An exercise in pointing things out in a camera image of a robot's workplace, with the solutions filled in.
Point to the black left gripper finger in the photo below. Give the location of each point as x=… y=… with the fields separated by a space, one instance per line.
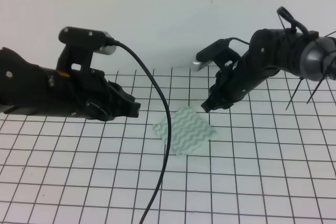
x=123 y=108
x=121 y=91

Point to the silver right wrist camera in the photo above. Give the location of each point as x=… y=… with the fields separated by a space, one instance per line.
x=218 y=53

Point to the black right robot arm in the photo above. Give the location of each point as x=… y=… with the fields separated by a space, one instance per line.
x=309 y=56

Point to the green wavy striped towel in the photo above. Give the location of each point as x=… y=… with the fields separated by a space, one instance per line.
x=189 y=131

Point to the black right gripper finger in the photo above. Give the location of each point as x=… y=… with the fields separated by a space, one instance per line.
x=213 y=102

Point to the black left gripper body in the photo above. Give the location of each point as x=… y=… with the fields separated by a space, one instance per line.
x=81 y=95

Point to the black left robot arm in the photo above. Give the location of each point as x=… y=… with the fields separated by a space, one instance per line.
x=25 y=86

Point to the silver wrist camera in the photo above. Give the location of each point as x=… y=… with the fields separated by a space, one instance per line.
x=218 y=53
x=100 y=42

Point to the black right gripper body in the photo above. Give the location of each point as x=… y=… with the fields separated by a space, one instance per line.
x=233 y=86

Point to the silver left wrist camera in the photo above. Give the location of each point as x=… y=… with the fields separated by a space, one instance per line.
x=100 y=42

